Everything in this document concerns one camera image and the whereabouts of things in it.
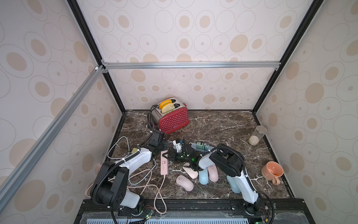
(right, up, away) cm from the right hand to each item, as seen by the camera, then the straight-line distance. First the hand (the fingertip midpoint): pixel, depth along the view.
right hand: (162, 160), depth 87 cm
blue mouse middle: (+25, -8, -5) cm, 27 cm away
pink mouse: (+20, -8, -2) cm, 21 cm away
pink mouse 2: (+14, -11, -7) cm, 19 cm away
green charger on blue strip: (+24, +9, +4) cm, 25 cm away
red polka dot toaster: (+5, +29, +7) cm, 30 cm away
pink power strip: (+1, -1, -2) cm, 3 cm away
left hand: (+5, +11, +3) cm, 13 cm away
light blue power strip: (+27, +8, +1) cm, 28 cm away
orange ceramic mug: (+68, -6, -3) cm, 68 cm away
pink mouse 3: (+31, -6, -5) cm, 32 cm away
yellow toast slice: (+2, +35, +7) cm, 36 cm away
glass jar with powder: (+64, +13, +10) cm, 66 cm away
